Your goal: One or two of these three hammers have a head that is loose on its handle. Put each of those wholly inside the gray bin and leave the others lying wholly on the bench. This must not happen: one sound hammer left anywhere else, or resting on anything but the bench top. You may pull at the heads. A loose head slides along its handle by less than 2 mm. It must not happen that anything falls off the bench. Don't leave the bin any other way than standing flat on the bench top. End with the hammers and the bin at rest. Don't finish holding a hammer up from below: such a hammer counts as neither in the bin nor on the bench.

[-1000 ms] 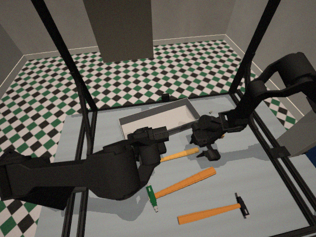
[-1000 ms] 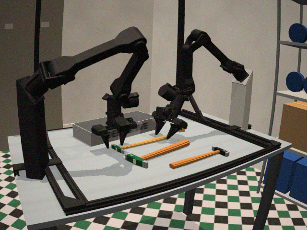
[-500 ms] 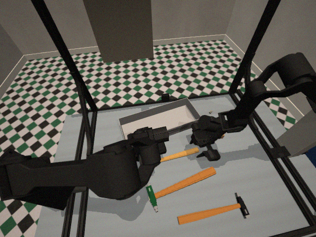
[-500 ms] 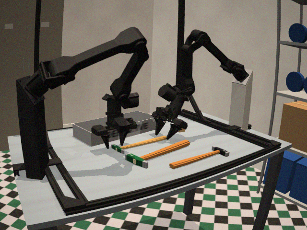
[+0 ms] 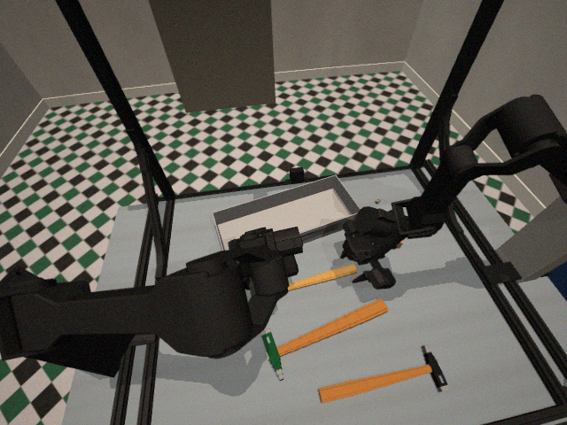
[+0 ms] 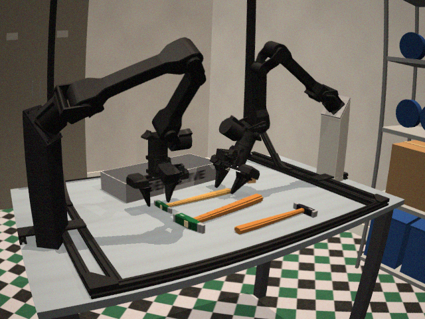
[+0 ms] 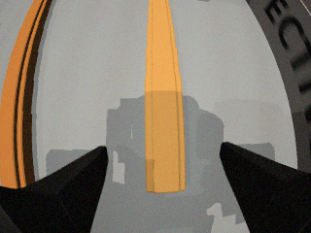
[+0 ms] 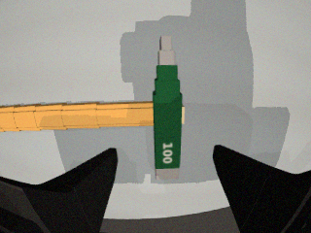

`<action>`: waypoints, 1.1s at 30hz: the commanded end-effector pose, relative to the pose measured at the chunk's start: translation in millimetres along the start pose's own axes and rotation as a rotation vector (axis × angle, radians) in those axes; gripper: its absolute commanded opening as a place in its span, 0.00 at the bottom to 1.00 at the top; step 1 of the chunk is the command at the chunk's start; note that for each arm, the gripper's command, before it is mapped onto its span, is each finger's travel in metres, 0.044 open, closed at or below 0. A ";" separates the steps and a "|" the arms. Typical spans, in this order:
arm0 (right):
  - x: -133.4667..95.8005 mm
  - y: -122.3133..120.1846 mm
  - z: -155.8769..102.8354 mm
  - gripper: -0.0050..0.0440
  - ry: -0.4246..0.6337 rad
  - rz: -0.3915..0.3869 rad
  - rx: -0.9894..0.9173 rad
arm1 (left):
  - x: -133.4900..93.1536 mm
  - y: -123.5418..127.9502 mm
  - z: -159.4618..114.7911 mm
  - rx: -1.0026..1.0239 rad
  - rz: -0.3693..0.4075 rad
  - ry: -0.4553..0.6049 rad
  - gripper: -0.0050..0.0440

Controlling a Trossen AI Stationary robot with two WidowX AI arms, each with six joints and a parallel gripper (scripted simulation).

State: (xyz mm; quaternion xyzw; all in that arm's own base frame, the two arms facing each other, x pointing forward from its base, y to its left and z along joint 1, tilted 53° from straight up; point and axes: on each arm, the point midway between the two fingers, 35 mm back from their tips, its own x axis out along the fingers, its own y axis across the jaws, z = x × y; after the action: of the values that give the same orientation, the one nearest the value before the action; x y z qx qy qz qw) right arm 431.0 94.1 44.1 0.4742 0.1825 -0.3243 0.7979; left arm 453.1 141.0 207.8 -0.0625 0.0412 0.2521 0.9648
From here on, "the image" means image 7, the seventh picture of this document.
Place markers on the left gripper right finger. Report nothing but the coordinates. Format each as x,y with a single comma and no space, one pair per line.
273,197

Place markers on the orange hammer with dark green head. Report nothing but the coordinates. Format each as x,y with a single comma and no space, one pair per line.
16,158

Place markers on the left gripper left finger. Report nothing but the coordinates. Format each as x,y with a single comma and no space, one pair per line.
62,202

